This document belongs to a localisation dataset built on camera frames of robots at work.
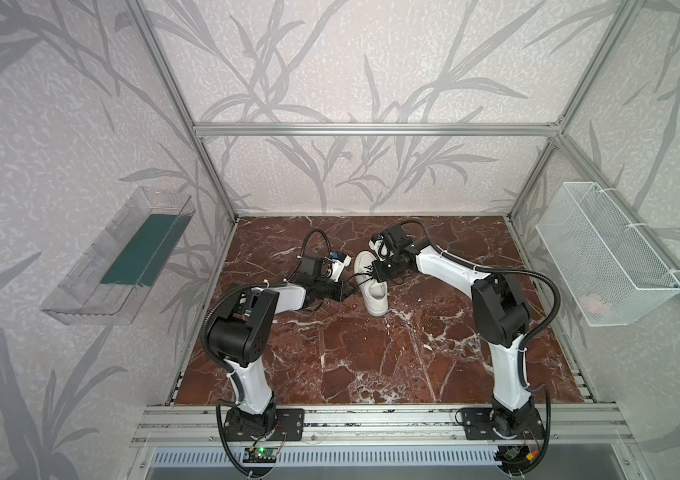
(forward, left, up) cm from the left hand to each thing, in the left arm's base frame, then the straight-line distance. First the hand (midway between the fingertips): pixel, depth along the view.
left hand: (359, 279), depth 94 cm
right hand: (+6, -5, 0) cm, 8 cm away
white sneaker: (-4, -5, -2) cm, 7 cm away
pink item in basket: (-15, -58, +15) cm, 62 cm away
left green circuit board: (-45, +24, -8) cm, 51 cm away
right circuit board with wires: (-44, -40, -10) cm, 60 cm away
